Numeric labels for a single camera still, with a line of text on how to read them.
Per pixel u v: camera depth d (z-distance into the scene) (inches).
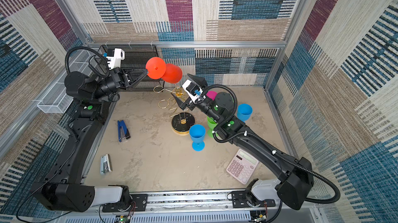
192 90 18.5
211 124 32.7
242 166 32.5
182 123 38.9
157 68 21.0
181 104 21.6
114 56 20.3
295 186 14.7
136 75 21.3
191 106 21.4
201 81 22.0
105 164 32.7
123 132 38.0
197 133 32.7
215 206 28.7
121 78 20.0
